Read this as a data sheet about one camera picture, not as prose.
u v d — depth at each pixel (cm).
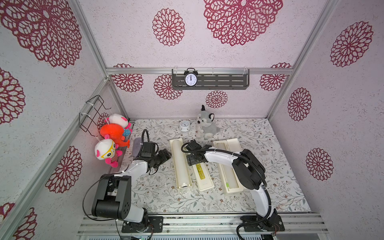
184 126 113
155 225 73
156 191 85
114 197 44
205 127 100
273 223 64
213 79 95
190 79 90
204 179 86
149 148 73
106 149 80
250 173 53
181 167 88
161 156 81
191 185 82
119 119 94
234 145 99
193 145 78
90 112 76
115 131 88
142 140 73
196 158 73
